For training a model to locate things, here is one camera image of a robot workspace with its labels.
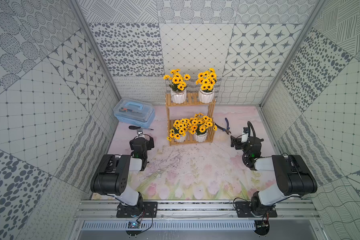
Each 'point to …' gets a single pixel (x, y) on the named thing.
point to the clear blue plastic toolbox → (135, 112)
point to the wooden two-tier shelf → (192, 99)
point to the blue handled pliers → (227, 131)
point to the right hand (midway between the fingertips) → (239, 137)
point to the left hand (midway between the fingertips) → (146, 137)
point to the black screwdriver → (136, 127)
